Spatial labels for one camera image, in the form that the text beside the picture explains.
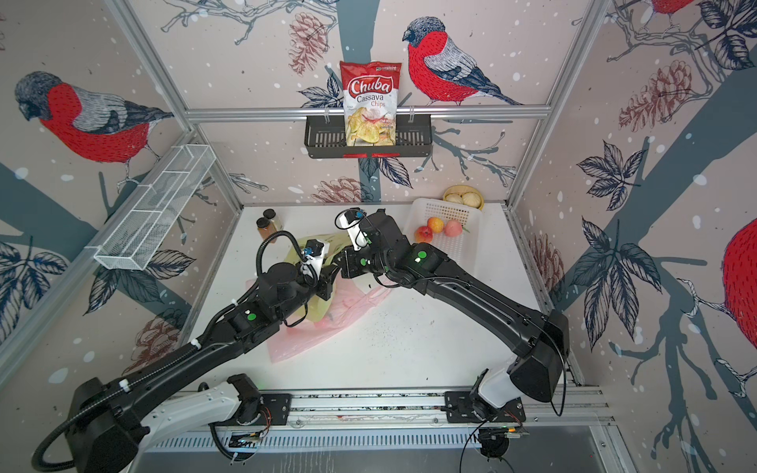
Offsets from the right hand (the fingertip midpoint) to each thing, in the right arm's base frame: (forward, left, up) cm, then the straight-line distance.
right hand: (332, 259), depth 68 cm
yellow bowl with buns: (+52, -43, -26) cm, 72 cm away
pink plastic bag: (+4, 0, -29) cm, 29 cm away
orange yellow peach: (+33, -30, -24) cm, 50 cm away
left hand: (+4, -1, -4) cm, 5 cm away
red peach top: (+32, -36, -25) cm, 54 cm away
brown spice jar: (+27, +32, -22) cm, 48 cm away
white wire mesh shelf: (+4, +50, +2) cm, 51 cm away
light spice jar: (+33, +32, -20) cm, 50 cm away
